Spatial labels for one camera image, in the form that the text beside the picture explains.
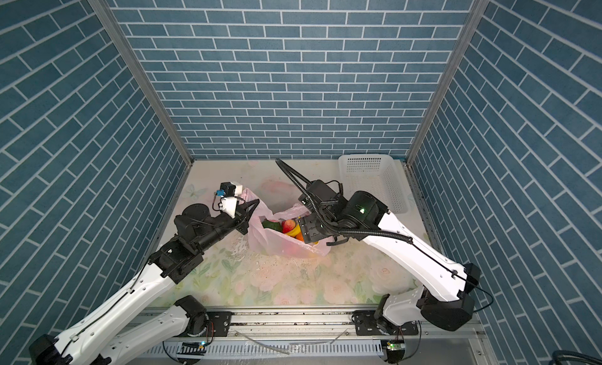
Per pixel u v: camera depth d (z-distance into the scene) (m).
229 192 0.56
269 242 0.72
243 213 0.61
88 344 0.40
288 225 0.92
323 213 0.44
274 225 0.90
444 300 0.40
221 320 0.74
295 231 0.92
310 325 0.75
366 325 0.73
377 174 1.15
